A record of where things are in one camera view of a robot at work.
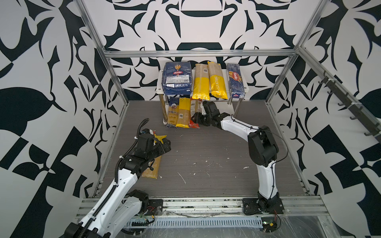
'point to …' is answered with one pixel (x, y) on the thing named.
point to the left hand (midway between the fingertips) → (164, 142)
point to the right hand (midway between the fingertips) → (194, 117)
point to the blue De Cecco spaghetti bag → (173, 111)
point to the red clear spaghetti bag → (195, 107)
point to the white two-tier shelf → (159, 90)
